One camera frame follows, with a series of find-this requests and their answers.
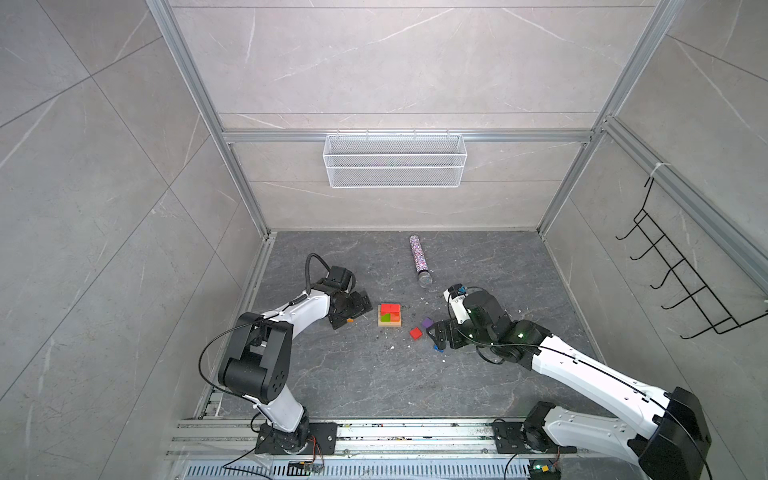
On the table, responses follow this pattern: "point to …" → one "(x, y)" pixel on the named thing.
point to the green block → (385, 318)
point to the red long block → (390, 308)
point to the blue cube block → (436, 348)
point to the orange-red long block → (395, 318)
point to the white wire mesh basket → (396, 161)
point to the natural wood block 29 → (390, 324)
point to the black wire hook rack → (719, 317)
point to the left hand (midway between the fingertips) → (362, 305)
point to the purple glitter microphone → (424, 276)
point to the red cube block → (416, 333)
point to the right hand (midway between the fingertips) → (440, 324)
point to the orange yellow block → (350, 320)
